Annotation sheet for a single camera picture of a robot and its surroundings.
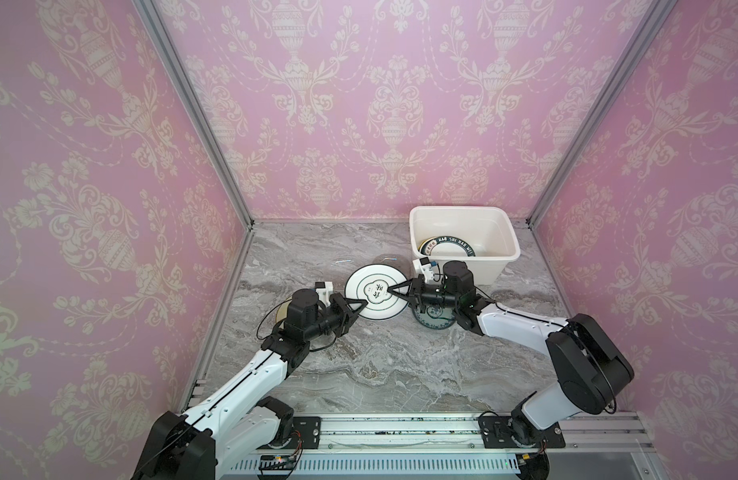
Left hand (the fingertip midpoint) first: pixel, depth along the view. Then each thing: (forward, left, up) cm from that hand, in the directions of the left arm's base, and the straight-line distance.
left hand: (371, 306), depth 75 cm
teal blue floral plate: (-2, -16, 0) cm, 16 cm away
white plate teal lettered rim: (+31, -18, -14) cm, 39 cm away
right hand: (+5, -5, -1) cm, 7 cm away
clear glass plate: (+28, -8, -17) cm, 34 cm away
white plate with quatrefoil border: (+8, 0, -2) cm, 8 cm away
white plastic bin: (+37, -40, -13) cm, 56 cm away
